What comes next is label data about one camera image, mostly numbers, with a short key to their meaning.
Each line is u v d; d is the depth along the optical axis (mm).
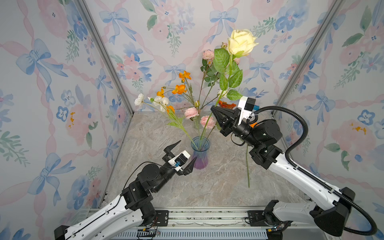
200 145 803
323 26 748
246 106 451
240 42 340
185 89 818
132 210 482
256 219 732
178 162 494
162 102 731
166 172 552
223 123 517
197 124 798
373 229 368
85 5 690
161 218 748
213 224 730
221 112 505
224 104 677
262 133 447
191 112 732
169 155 558
